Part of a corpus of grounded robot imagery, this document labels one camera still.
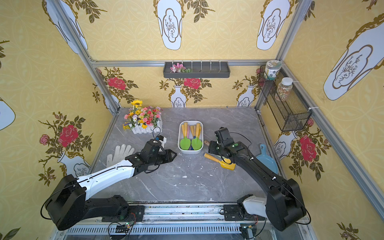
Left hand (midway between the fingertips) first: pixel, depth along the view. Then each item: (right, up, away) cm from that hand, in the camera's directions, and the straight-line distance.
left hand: (171, 153), depth 85 cm
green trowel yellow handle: (+11, +14, +19) cm, 26 cm away
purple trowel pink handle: (+9, +12, +15) cm, 21 cm away
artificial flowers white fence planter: (-19, +19, +9) cm, 29 cm away
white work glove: (-33, -2, +10) cm, 35 cm away
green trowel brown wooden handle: (+21, +4, +12) cm, 25 cm away
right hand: (+25, +4, +1) cm, 26 cm away
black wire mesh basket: (+66, +23, -5) cm, 70 cm away
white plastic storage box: (+11, +7, +16) cm, 21 cm away
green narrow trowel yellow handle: (+7, +4, +12) cm, 15 cm away
